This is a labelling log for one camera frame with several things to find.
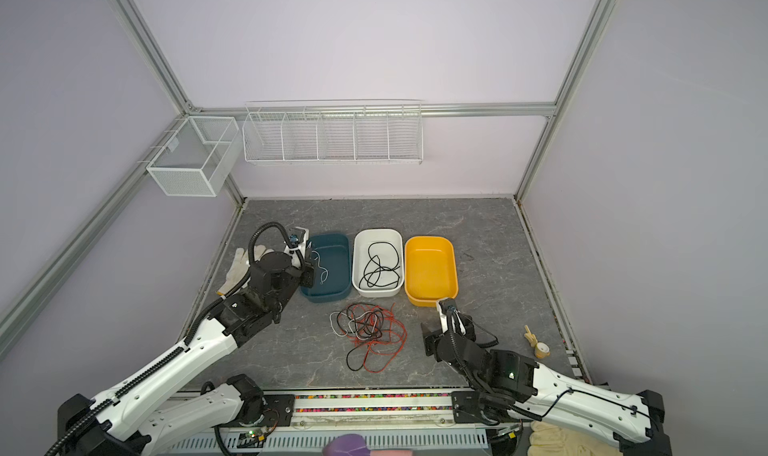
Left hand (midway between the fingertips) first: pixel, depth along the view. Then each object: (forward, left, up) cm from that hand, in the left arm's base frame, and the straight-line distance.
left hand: (309, 253), depth 76 cm
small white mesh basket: (+46, +46, -3) cm, 65 cm away
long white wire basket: (+45, -4, +6) cm, 45 cm away
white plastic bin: (+18, -11, -19) cm, 28 cm away
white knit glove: (+13, +31, -25) cm, 42 cm away
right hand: (-16, -32, -11) cm, 37 cm away
